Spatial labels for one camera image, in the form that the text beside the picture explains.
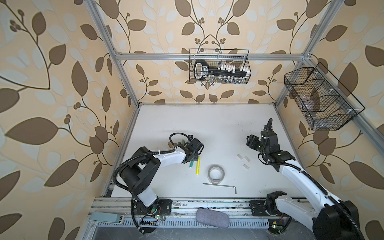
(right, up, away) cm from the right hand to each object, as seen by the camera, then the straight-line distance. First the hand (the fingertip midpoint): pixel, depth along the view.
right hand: (252, 140), depth 84 cm
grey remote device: (-73, -33, -15) cm, 82 cm away
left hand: (-34, -9, +8) cm, 36 cm away
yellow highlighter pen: (-31, -16, +4) cm, 35 cm away
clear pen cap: (-4, -11, +9) cm, 15 cm away
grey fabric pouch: (-24, -34, -15) cm, 44 cm away
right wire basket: (+32, +20, -10) cm, 39 cm away
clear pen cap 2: (-1, -12, +7) cm, 14 cm away
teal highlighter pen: (-35, -15, +5) cm, 38 cm away
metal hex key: (-18, -25, -2) cm, 30 cm away
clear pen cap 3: (-2, -16, +5) cm, 17 cm away
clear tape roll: (-20, -20, +2) cm, 29 cm away
